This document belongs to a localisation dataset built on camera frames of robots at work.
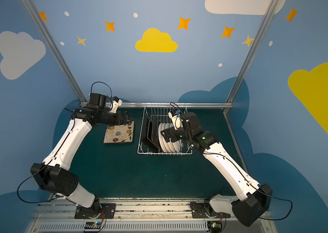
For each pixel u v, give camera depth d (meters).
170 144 0.86
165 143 0.85
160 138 0.84
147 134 0.84
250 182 0.41
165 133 0.64
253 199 0.38
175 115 0.63
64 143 0.46
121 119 0.68
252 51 0.86
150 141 0.84
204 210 0.74
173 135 0.64
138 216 0.74
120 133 1.05
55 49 0.84
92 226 0.73
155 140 0.83
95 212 0.67
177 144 0.90
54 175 0.41
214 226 0.73
